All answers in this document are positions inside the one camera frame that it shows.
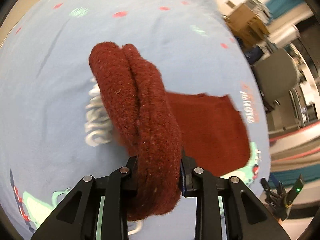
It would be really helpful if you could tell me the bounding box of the dark red knit sweater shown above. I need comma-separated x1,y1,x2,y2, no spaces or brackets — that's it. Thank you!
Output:
88,42,251,220

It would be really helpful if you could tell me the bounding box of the teal folded fabric stack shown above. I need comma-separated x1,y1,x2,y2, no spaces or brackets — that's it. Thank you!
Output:
271,164,320,187

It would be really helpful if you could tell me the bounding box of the grey office chair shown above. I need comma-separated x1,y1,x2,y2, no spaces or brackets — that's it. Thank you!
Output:
252,48,299,132

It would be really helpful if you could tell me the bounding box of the blue dinosaur print bed sheet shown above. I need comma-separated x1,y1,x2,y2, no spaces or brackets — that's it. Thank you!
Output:
1,0,270,239

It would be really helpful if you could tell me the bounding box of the cardboard box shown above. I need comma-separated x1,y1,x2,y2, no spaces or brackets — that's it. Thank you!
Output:
225,3,270,49

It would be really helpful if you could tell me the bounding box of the white printer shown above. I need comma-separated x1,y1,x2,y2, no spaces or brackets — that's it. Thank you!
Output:
244,0,271,21

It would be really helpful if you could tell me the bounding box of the teal curtain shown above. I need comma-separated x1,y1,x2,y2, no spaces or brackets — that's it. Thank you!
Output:
266,0,304,21

